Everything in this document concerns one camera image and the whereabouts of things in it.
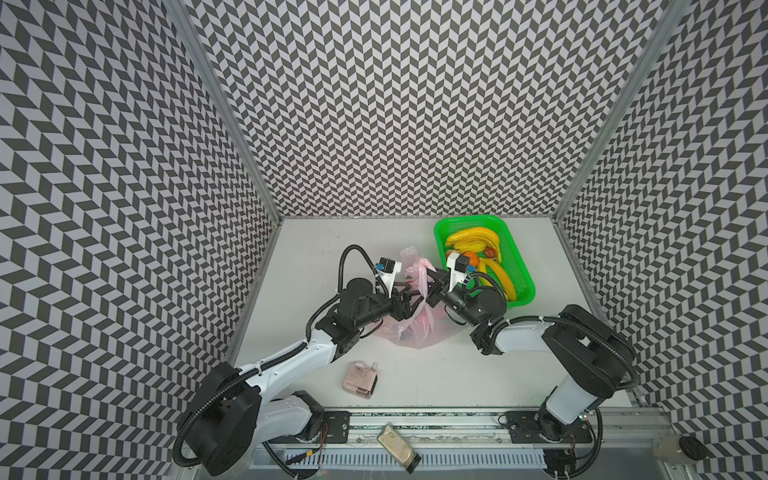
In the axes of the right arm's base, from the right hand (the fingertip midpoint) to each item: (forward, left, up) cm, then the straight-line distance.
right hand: (412, 275), depth 76 cm
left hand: (-3, -2, -3) cm, 5 cm away
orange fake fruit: (+18, -22, -19) cm, 34 cm away
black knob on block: (-36, -62, -19) cm, 75 cm away
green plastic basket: (+15, -33, -15) cm, 39 cm away
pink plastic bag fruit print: (-8, -4, -13) cm, 15 cm away
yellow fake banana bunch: (+24, -27, -18) cm, 41 cm away
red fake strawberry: (+22, -29, -20) cm, 42 cm away
